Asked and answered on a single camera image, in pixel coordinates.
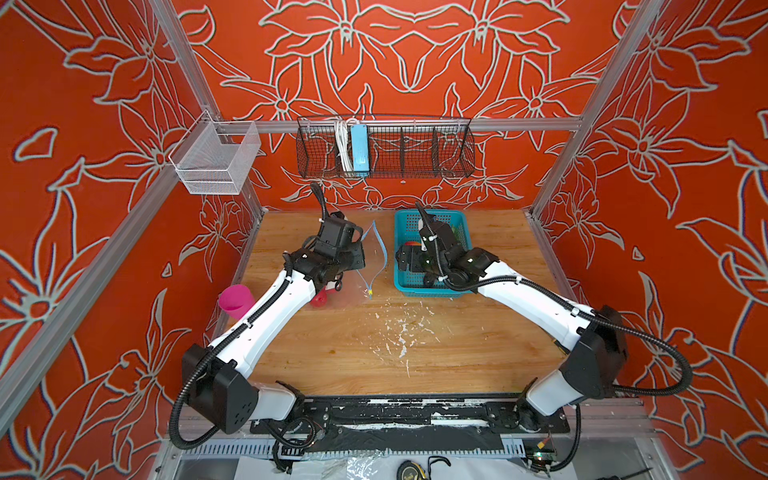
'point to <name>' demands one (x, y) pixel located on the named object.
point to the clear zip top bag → (375, 256)
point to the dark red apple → (320, 299)
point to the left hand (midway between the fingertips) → (357, 249)
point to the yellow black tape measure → (410, 470)
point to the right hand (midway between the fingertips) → (404, 253)
